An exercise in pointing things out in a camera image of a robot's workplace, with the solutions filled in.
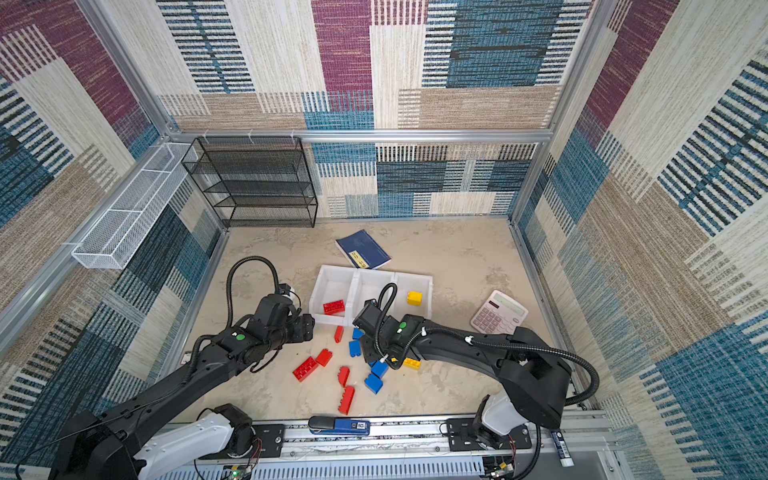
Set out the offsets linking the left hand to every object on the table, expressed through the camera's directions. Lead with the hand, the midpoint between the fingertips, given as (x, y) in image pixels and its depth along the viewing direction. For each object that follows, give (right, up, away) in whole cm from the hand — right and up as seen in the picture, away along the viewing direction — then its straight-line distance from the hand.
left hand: (303, 317), depth 83 cm
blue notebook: (+14, +18, +28) cm, 36 cm away
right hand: (+19, -9, -1) cm, 21 cm away
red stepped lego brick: (+12, -20, -4) cm, 24 cm away
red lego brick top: (+6, 0, +12) cm, 13 cm away
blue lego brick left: (+14, -10, +4) cm, 17 cm away
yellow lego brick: (+31, +4, +10) cm, 33 cm away
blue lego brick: (+14, -6, +5) cm, 16 cm away
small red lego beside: (+9, -6, +6) cm, 12 cm away
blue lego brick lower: (+21, -14, -1) cm, 25 cm away
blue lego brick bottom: (+19, -17, -2) cm, 26 cm away
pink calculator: (+57, -1, +8) cm, 57 cm away
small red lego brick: (+5, -12, +4) cm, 14 cm away
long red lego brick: (0, -14, 0) cm, 14 cm away
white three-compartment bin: (+7, +4, +16) cm, 18 cm away
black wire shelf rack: (-24, +43, +26) cm, 56 cm away
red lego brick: (+11, -16, 0) cm, 19 cm away
